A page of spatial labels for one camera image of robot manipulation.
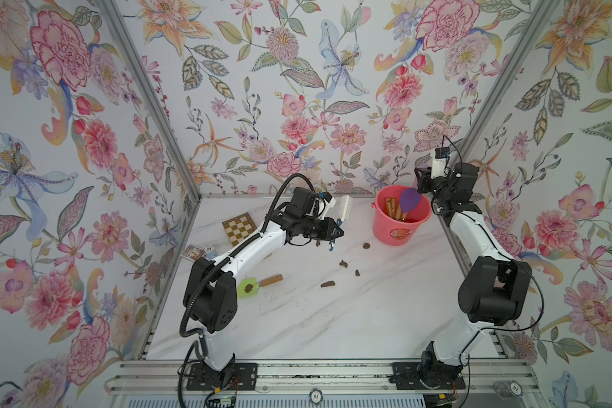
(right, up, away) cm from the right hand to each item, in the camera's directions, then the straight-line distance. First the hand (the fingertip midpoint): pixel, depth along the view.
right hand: (420, 164), depth 87 cm
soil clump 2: (-20, -39, +9) cm, 44 cm away
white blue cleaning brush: (-26, -15, -6) cm, 30 cm away
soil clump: (-14, -29, +17) cm, 37 cm away
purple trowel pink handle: (0, -11, +8) cm, 13 cm away
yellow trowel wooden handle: (-6, -14, +16) cm, 22 cm away
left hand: (-26, -23, -8) cm, 36 cm away
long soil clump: (-30, -42, +6) cm, 52 cm away
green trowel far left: (-60, -43, +6) cm, 74 cm away
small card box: (-84, -32, +14) cm, 91 cm away
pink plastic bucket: (-7, -23, +9) cm, 26 cm away
